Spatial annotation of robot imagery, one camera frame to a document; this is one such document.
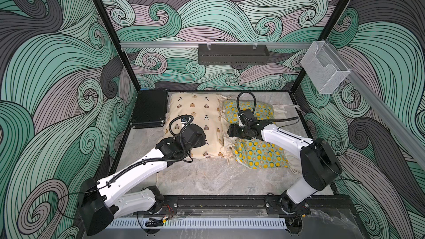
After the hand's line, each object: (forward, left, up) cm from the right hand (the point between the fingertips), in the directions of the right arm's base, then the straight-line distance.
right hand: (231, 133), depth 90 cm
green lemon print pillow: (-9, -11, -5) cm, 16 cm away
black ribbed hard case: (+20, +51, -1) cm, 54 cm away
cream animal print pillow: (+15, +13, +2) cm, 20 cm away
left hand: (-6, +19, +12) cm, 23 cm away
